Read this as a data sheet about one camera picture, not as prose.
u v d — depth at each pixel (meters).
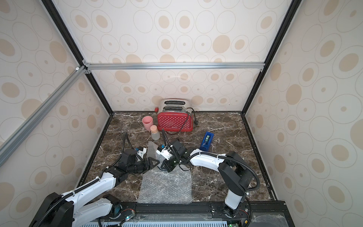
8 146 0.51
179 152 0.67
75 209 0.43
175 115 0.95
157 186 0.81
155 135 1.00
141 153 0.79
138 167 0.72
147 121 1.05
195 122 1.09
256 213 0.73
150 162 0.75
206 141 0.95
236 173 0.46
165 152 0.76
